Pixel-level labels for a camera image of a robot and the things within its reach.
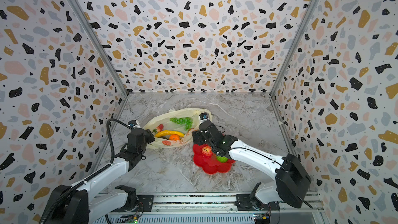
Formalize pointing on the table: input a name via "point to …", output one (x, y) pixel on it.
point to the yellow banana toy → (168, 132)
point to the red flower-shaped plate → (209, 164)
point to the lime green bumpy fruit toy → (222, 159)
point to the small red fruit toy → (159, 128)
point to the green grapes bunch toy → (187, 122)
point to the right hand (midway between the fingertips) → (198, 131)
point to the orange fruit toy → (174, 137)
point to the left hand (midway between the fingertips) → (150, 129)
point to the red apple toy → (207, 151)
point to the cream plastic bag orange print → (175, 128)
